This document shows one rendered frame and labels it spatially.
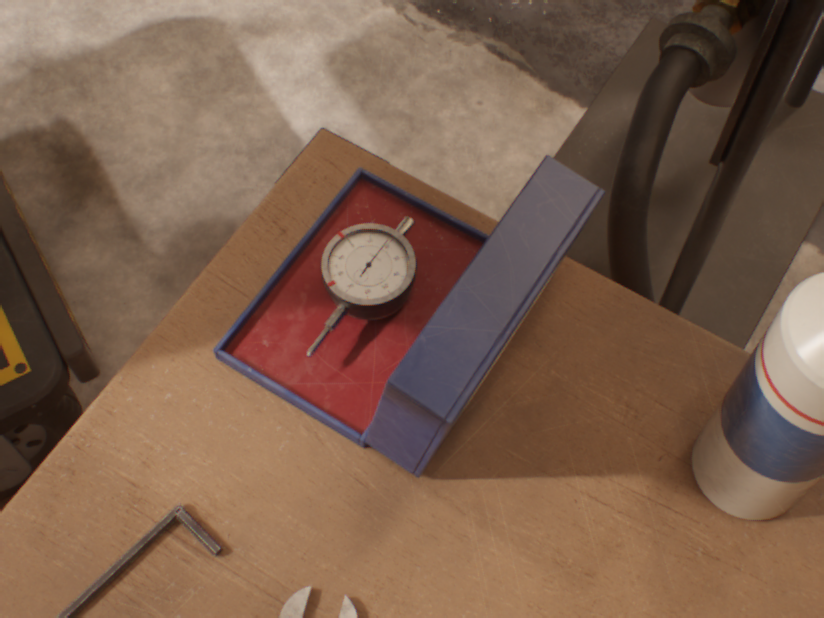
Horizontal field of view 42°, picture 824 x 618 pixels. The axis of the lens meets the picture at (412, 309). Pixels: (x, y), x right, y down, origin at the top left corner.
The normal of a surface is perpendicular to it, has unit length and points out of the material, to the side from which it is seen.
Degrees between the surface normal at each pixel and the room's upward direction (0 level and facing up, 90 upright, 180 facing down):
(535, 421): 0
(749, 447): 90
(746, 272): 0
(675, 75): 16
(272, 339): 0
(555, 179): 9
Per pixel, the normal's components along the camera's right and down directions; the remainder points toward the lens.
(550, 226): 0.14, -0.38
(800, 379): -0.80, 0.54
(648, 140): 0.02, 0.07
